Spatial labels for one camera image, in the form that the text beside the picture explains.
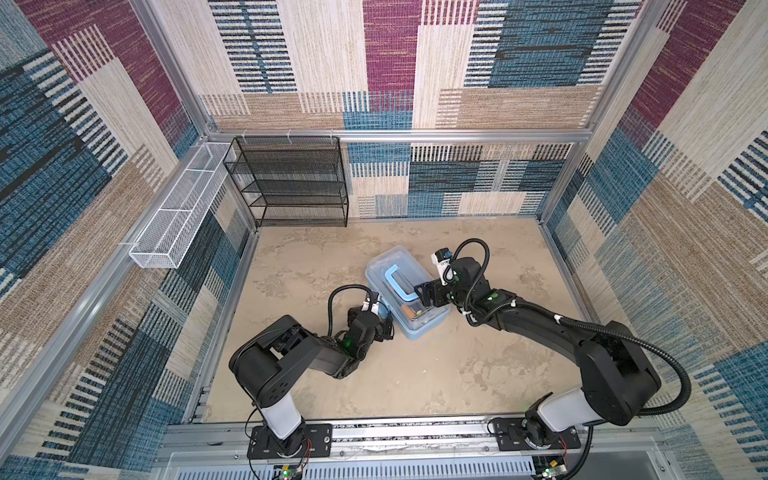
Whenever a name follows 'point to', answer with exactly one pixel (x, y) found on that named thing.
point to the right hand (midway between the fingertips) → (428, 288)
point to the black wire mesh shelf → (291, 181)
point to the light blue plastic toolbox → (392, 274)
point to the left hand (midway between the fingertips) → (378, 307)
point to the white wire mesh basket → (162, 243)
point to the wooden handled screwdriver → (411, 314)
